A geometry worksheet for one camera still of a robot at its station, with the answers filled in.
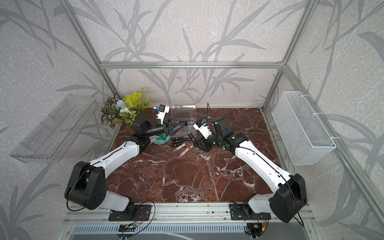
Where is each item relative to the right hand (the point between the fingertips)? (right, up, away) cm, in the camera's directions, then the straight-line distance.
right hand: (195, 141), depth 75 cm
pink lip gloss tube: (-12, -7, +22) cm, 26 cm away
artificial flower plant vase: (-49, +17, +14) cm, 53 cm away
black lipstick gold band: (-13, -1, +24) cm, 28 cm away
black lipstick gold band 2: (-13, -3, +24) cm, 27 cm away
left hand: (-6, +8, -2) cm, 10 cm away
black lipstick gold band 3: (-15, -6, +23) cm, 28 cm away
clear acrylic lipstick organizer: (-8, +16, +41) cm, 45 cm away
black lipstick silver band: (-2, +2, -2) cm, 3 cm away
